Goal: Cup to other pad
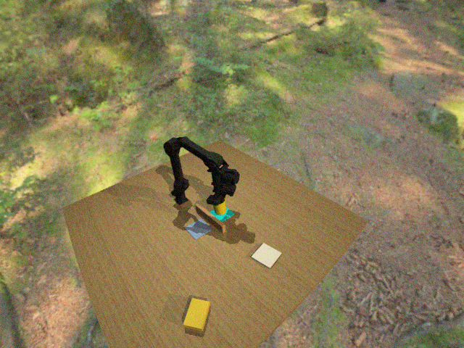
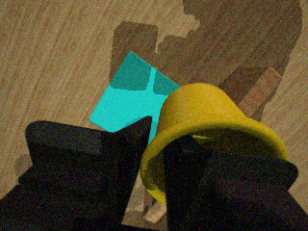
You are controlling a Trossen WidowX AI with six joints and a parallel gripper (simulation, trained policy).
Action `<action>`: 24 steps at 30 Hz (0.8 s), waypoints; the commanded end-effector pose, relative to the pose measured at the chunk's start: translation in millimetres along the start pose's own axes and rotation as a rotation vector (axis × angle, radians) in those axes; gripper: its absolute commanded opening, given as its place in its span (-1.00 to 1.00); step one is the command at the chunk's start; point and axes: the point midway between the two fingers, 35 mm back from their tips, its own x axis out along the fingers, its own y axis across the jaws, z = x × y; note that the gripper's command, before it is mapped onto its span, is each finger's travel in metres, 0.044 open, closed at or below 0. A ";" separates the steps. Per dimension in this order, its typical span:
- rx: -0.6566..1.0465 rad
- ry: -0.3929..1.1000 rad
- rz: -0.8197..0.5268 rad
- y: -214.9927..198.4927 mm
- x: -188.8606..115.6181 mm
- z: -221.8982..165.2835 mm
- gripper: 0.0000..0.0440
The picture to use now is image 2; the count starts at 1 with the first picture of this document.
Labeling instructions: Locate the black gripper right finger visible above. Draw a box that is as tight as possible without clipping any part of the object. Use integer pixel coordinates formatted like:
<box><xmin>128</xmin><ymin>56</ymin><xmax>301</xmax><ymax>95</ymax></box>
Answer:
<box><xmin>163</xmin><ymin>135</ymin><xmax>298</xmax><ymax>231</ymax></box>

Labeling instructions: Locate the yellow cup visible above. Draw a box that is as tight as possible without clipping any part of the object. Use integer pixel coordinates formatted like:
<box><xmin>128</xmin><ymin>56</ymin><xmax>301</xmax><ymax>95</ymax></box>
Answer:
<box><xmin>140</xmin><ymin>83</ymin><xmax>289</xmax><ymax>206</ymax></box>

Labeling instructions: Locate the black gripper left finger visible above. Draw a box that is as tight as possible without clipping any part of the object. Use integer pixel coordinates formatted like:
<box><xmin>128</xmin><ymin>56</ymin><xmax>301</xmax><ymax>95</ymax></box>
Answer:
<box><xmin>24</xmin><ymin>115</ymin><xmax>152</xmax><ymax>224</ymax></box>

